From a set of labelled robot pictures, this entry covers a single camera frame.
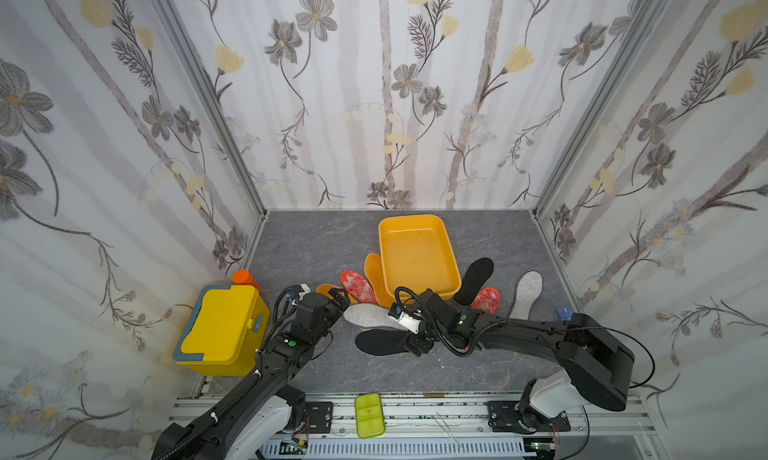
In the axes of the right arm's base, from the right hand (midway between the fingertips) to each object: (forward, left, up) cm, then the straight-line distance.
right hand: (404, 328), depth 83 cm
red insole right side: (+12, -27, -6) cm, 31 cm away
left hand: (+7, +17, +4) cm, 19 cm away
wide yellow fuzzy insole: (+15, +27, -8) cm, 32 cm away
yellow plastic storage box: (+31, -6, -8) cm, 32 cm away
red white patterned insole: (+16, +15, -7) cm, 23 cm away
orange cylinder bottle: (+13, +49, +2) cm, 51 cm away
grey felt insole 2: (+17, -42, -6) cm, 46 cm away
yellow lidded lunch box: (-5, +45, +9) cm, 46 cm away
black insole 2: (+20, -25, -7) cm, 33 cm away
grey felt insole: (+5, +10, -5) cm, 12 cm away
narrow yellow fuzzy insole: (+22, +10, -6) cm, 25 cm away
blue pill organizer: (+8, -51, -4) cm, 51 cm away
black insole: (-2, +6, -6) cm, 9 cm away
